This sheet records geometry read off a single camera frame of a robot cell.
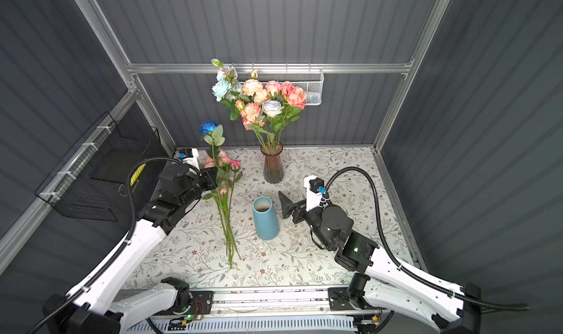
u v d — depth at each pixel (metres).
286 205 0.56
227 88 0.74
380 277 0.48
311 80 0.84
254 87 0.77
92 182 0.72
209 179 0.65
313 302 0.75
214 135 0.74
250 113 0.73
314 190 0.53
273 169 0.99
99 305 0.38
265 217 0.76
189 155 0.64
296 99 0.71
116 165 0.78
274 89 0.79
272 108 0.75
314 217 0.57
